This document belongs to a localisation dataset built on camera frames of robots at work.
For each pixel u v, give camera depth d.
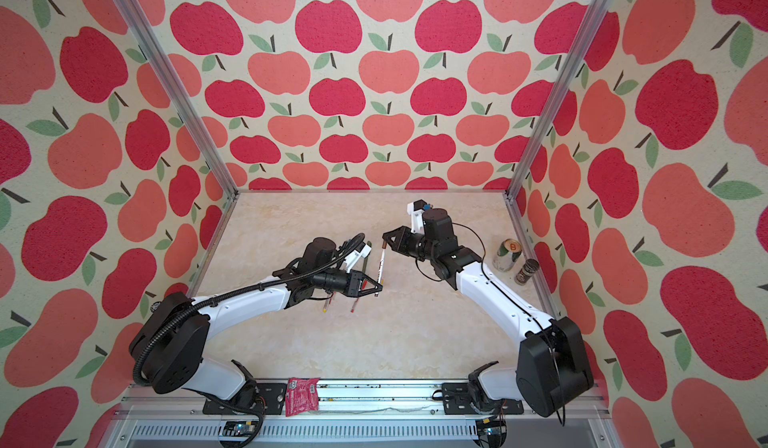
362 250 0.73
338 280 0.71
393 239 0.79
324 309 0.90
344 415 0.73
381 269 0.78
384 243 0.79
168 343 0.44
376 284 0.77
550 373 0.41
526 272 0.89
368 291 0.76
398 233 0.75
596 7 0.73
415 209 0.75
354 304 0.91
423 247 0.68
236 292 0.53
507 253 0.91
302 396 0.74
